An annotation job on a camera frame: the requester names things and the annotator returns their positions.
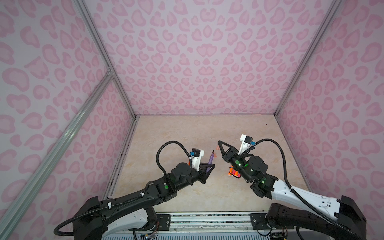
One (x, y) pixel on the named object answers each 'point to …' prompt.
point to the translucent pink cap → (217, 147)
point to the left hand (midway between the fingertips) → (215, 164)
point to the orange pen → (230, 169)
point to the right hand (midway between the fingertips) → (217, 142)
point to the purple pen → (210, 161)
